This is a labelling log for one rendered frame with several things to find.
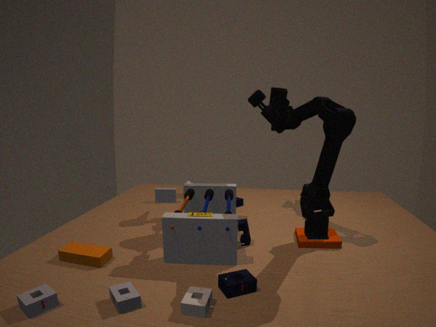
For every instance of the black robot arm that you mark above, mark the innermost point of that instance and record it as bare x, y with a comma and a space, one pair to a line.
338, 124

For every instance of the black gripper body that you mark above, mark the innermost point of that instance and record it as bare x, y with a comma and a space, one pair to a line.
256, 99

